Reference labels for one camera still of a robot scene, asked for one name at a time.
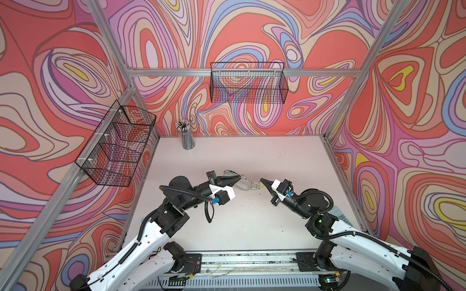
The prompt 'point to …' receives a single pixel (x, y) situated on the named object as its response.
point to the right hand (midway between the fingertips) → (263, 181)
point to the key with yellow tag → (260, 185)
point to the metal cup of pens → (185, 131)
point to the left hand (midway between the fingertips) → (238, 174)
